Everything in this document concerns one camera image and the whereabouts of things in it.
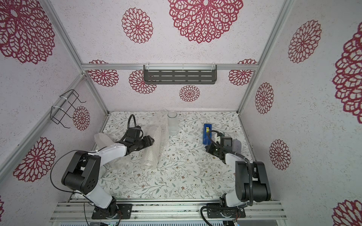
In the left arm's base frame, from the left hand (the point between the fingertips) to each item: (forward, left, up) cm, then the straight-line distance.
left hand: (152, 142), depth 95 cm
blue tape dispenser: (+8, -38, -3) cm, 39 cm away
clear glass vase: (+12, -14, +7) cm, 20 cm away
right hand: (-2, -36, 0) cm, 36 cm away
